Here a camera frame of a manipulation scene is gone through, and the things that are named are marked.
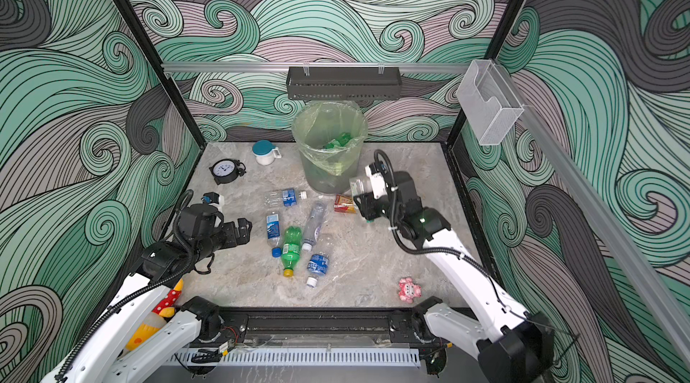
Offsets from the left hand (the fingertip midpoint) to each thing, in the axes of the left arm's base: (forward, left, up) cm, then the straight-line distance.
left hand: (238, 224), depth 75 cm
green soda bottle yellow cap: (-2, -14, -12) cm, 19 cm away
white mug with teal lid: (+39, +3, -12) cm, 41 cm away
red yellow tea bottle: (+15, -31, -13) cm, 37 cm away
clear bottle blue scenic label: (+3, -7, -13) cm, 15 cm away
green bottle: (+36, -29, -1) cm, 46 cm away
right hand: (+7, -35, +6) cm, 37 cm away
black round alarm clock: (+32, +18, -16) cm, 40 cm away
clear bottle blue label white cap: (+17, -11, -12) cm, 24 cm away
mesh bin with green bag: (+43, -24, -5) cm, 49 cm away
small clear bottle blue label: (-7, -23, -12) cm, 27 cm away
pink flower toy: (-13, -49, -13) cm, 53 cm away
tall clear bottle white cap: (+10, -20, -18) cm, 28 cm away
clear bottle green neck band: (+7, -34, +10) cm, 36 cm away
